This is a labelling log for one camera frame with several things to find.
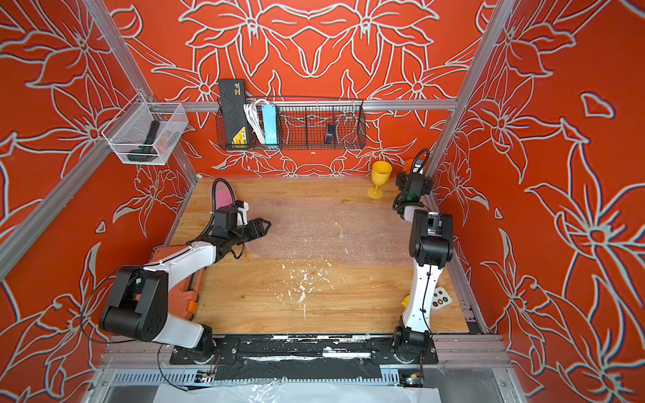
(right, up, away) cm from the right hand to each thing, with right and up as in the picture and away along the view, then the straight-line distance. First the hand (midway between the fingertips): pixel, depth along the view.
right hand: (413, 169), depth 102 cm
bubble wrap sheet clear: (-16, -27, -2) cm, 32 cm away
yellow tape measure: (-10, -47, -21) cm, 52 cm away
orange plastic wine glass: (0, +4, +6) cm, 7 cm away
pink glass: (-70, -11, -24) cm, 74 cm away
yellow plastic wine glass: (-14, -2, -1) cm, 14 cm away
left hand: (-59, -22, -11) cm, 64 cm away
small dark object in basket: (-35, +12, -9) cm, 38 cm away
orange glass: (-47, -25, -1) cm, 53 cm away
